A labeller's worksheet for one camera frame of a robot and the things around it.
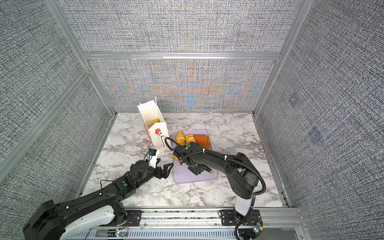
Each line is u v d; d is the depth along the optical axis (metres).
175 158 0.72
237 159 0.48
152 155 0.69
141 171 0.60
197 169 0.73
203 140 0.99
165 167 0.71
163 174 0.72
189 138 1.00
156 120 1.03
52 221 0.40
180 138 1.00
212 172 0.73
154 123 0.79
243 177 0.48
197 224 0.73
